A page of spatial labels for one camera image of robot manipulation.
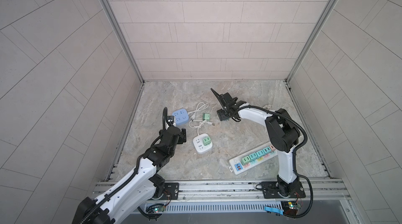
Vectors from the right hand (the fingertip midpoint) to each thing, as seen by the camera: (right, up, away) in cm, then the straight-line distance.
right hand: (222, 113), depth 99 cm
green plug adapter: (-10, -2, -3) cm, 10 cm away
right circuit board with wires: (+27, -38, -31) cm, 56 cm away
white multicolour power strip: (+5, -23, -22) cm, 33 cm away
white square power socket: (-14, -15, -15) cm, 26 cm away
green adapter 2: (+9, -19, -25) cm, 33 cm away
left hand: (-24, -5, -16) cm, 29 cm away
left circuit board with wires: (-31, -35, -34) cm, 58 cm away
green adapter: (-10, -12, -18) cm, 24 cm away
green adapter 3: (+20, -15, -22) cm, 33 cm away
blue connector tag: (+19, -36, -34) cm, 53 cm away
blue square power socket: (-25, -2, -5) cm, 26 cm away
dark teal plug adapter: (+13, -18, -23) cm, 32 cm away
